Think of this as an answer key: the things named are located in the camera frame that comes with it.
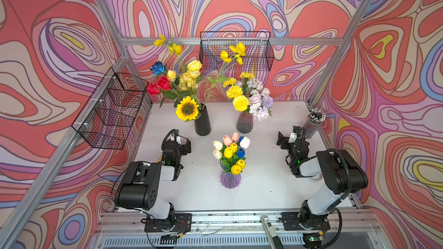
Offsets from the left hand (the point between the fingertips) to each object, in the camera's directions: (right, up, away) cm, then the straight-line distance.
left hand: (180, 139), depth 93 cm
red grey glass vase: (+36, +9, +5) cm, 38 cm away
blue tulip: (+30, -1, -32) cm, 44 cm away
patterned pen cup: (+71, +12, -5) cm, 73 cm away
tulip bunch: (+29, +2, -23) cm, 37 cm away
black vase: (+11, +8, +7) cm, 16 cm away
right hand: (+60, +2, +2) cm, 60 cm away
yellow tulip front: (+27, -5, -37) cm, 46 cm away
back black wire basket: (+44, +48, +7) cm, 66 cm away
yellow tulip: (+25, -1, -32) cm, 41 cm away
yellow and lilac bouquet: (+36, +26, -4) cm, 44 cm away
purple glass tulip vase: (+26, -20, -7) cm, 33 cm away
